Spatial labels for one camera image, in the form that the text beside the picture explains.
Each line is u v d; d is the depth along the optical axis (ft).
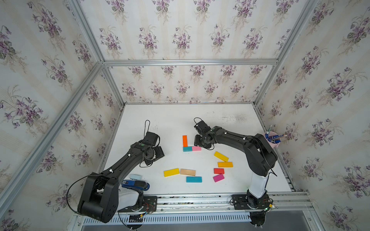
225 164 2.86
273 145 2.88
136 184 2.57
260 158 1.61
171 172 2.77
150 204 2.37
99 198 1.31
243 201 2.40
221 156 2.97
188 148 3.07
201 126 2.46
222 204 2.44
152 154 2.35
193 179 2.64
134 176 2.65
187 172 2.75
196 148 2.97
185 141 3.15
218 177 2.70
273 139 2.89
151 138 2.28
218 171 2.77
